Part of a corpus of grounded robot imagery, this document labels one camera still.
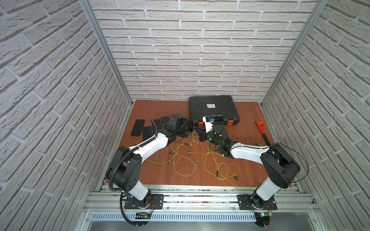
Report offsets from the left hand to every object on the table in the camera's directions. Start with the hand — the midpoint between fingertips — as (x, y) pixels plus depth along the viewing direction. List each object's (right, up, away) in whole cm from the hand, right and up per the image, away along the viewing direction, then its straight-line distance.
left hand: (195, 120), depth 86 cm
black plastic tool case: (+22, +9, +25) cm, 35 cm away
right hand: (+1, -5, 0) cm, 5 cm away
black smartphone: (-44, -6, +23) cm, 50 cm away
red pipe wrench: (+50, -3, +20) cm, 54 cm away
